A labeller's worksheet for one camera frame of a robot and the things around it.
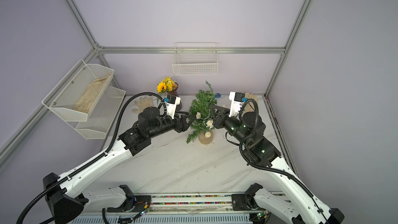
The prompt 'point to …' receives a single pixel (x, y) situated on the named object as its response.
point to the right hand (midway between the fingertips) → (210, 109)
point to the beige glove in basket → (85, 101)
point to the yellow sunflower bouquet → (167, 84)
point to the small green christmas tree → (200, 107)
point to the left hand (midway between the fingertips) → (190, 117)
